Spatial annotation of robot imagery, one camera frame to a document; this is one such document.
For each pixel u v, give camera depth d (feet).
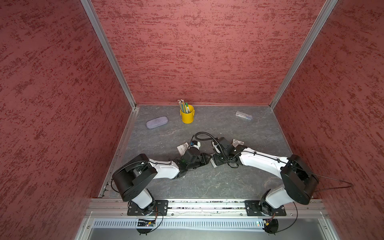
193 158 2.24
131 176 1.55
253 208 2.42
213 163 2.66
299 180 1.44
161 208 2.43
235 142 3.20
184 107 3.38
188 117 3.52
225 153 2.21
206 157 2.75
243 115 3.77
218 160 2.56
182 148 3.09
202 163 2.54
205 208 2.48
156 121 3.49
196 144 2.68
